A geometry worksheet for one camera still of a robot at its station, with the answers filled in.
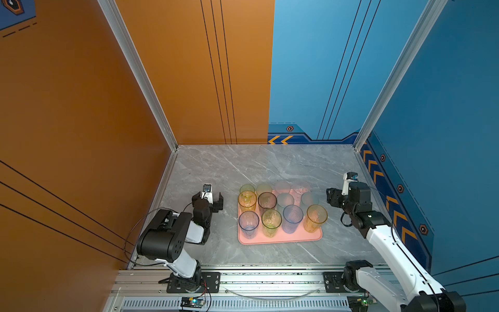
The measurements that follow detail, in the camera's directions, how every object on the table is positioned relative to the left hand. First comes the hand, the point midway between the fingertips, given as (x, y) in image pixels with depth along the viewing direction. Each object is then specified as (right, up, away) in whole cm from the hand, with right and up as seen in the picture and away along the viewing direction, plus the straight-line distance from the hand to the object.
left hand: (210, 190), depth 94 cm
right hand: (+57, +1, -11) cm, 58 cm away
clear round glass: (+45, +1, +4) cm, 45 cm away
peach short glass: (+26, +2, -3) cm, 26 cm away
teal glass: (+35, -3, -6) cm, 36 cm away
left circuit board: (-1, -38, -23) cm, 44 cm away
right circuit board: (+60, -38, -24) cm, 75 cm away
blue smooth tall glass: (+19, -12, -11) cm, 25 cm away
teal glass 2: (+48, -3, -3) cm, 48 cm away
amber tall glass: (+50, -11, -5) cm, 52 cm away
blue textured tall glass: (+38, -9, -13) cm, 41 cm away
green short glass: (+18, +1, +1) cm, 18 cm away
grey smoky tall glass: (+27, -3, -9) cm, 29 cm away
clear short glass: (+35, +2, 0) cm, 36 cm away
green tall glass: (+29, -11, -11) cm, 33 cm away
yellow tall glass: (+19, -3, -13) cm, 23 cm away
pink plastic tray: (+35, -20, -9) cm, 41 cm away
